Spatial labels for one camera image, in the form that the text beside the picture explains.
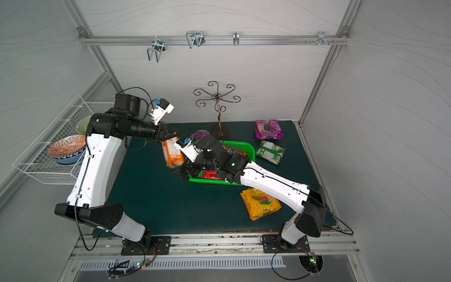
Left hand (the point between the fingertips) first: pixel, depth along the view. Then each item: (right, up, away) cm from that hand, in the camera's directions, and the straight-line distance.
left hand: (178, 133), depth 66 cm
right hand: (+1, -10, 0) cm, 10 cm away
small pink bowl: (0, 0, +44) cm, 44 cm away
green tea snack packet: (+44, -10, +36) cm, 58 cm away
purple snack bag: (+45, +4, +45) cm, 64 cm away
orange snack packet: (-2, -9, +2) cm, 10 cm away
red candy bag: (+12, -21, +21) cm, 32 cm away
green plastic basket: (+27, -8, +33) cm, 43 cm away
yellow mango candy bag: (+33, -32, +13) cm, 47 cm away
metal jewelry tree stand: (+13, +20, +25) cm, 35 cm away
